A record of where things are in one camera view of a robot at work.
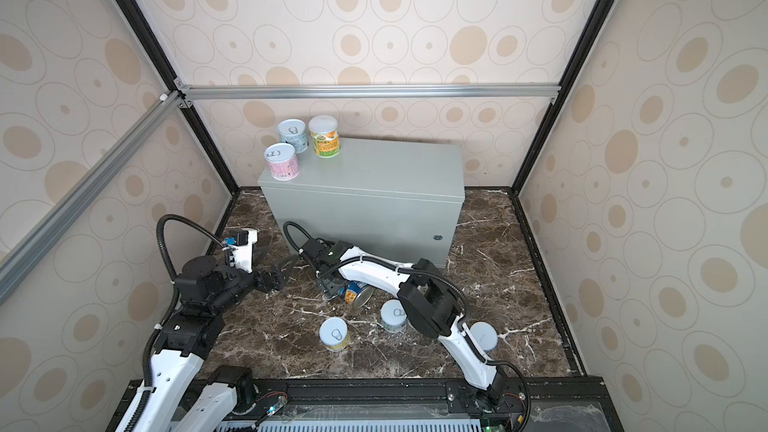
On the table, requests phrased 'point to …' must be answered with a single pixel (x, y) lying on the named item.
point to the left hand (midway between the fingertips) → (288, 252)
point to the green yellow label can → (486, 335)
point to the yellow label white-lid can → (333, 333)
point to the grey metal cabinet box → (396, 200)
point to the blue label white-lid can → (393, 316)
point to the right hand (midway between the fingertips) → (341, 278)
